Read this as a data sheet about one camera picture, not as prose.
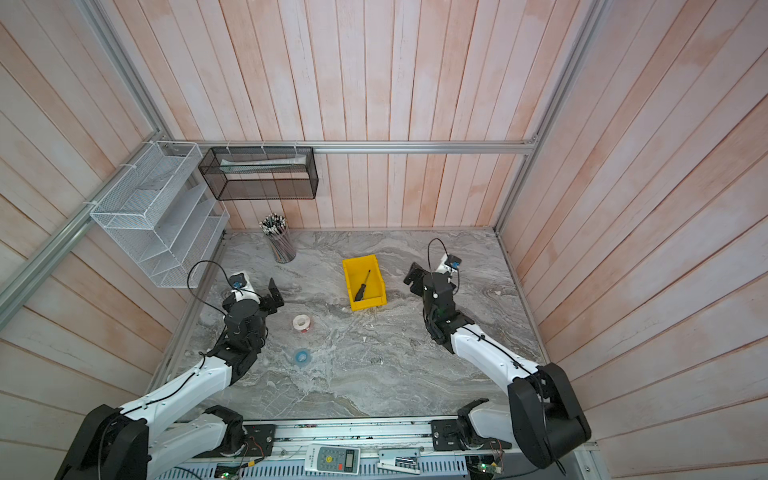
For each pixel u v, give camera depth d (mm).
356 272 1069
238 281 686
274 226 977
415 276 780
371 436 756
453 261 729
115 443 394
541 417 413
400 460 700
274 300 778
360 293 997
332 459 700
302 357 870
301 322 928
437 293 623
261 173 1058
